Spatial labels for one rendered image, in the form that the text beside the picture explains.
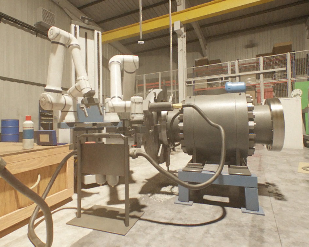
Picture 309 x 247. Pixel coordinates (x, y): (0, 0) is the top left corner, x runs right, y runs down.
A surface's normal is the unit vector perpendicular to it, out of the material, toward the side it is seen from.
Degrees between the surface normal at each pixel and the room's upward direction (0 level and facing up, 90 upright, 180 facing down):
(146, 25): 90
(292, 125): 90
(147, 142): 111
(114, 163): 90
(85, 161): 90
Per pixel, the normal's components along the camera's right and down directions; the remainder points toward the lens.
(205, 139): -0.32, 0.34
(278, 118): -0.35, -0.25
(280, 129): -0.34, 0.11
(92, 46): 0.58, -0.04
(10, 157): 0.94, -0.03
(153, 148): 0.26, 0.39
